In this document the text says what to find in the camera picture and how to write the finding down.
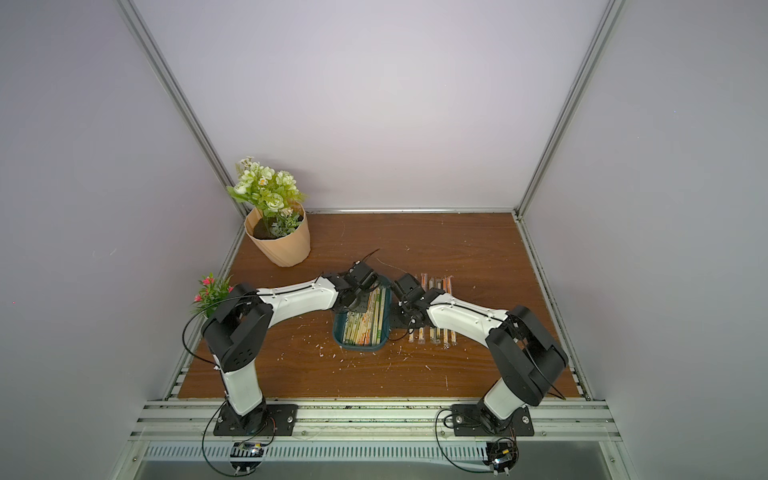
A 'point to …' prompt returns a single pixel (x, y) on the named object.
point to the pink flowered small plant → (211, 292)
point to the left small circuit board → (246, 449)
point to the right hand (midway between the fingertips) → (393, 311)
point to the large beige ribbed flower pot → (286, 250)
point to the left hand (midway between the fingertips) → (364, 301)
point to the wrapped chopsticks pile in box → (364, 328)
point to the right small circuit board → (502, 455)
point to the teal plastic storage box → (339, 320)
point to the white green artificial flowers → (273, 191)
